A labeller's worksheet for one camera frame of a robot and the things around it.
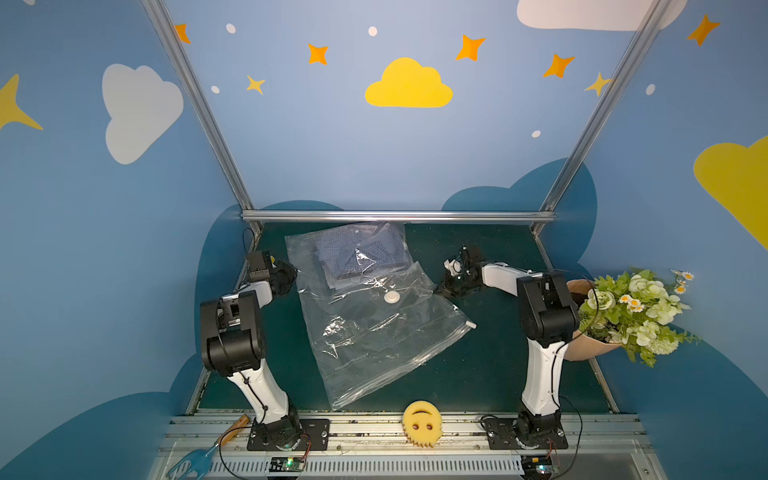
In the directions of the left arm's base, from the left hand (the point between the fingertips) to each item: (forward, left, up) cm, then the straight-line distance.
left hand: (303, 264), depth 99 cm
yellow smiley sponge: (-46, -38, -4) cm, 60 cm away
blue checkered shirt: (+6, -17, +2) cm, 18 cm away
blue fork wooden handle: (-55, +14, -6) cm, 57 cm away
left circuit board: (-55, -5, -9) cm, 55 cm away
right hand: (-4, -46, -7) cm, 47 cm away
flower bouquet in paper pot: (-27, -84, +22) cm, 91 cm away
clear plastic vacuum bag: (-14, -24, -8) cm, 29 cm away
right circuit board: (-54, -66, -8) cm, 86 cm away
